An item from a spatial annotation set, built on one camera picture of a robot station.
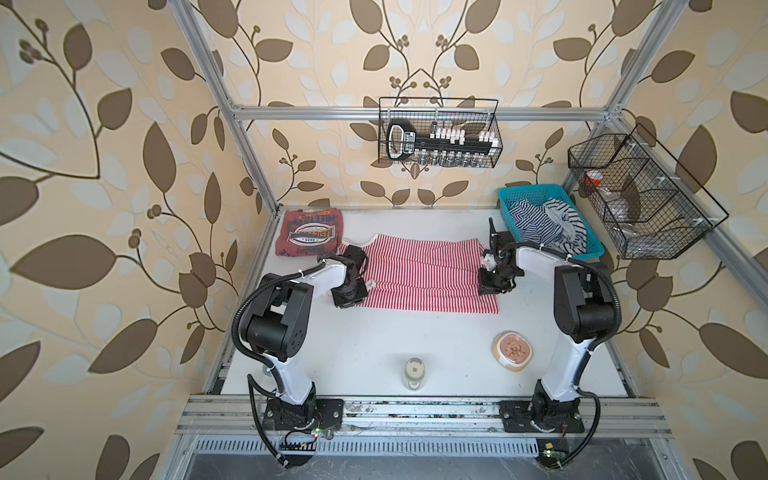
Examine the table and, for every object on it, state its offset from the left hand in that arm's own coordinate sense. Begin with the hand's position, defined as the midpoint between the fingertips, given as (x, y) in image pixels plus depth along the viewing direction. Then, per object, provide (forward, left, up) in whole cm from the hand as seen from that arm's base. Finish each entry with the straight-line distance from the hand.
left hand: (360, 299), depth 94 cm
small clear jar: (-24, -17, +9) cm, 31 cm away
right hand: (+4, -40, -1) cm, 40 cm away
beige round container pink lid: (-15, -45, +2) cm, 47 cm away
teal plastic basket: (+43, -54, +7) cm, 69 cm away
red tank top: (+27, +22, +1) cm, 34 cm away
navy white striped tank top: (+31, -68, +5) cm, 75 cm away
